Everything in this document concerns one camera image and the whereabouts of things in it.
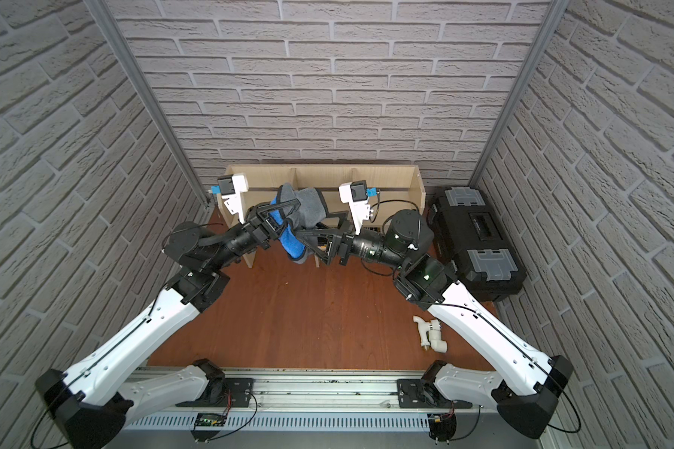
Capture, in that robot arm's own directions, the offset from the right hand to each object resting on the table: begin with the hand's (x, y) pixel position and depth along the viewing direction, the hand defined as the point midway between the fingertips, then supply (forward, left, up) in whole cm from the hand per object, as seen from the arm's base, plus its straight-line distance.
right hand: (309, 228), depth 52 cm
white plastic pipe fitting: (-8, -32, -45) cm, 55 cm away
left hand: (+6, +3, +3) cm, 7 cm away
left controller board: (-26, +32, -48) cm, 63 cm away
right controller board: (-30, -29, -45) cm, 62 cm away
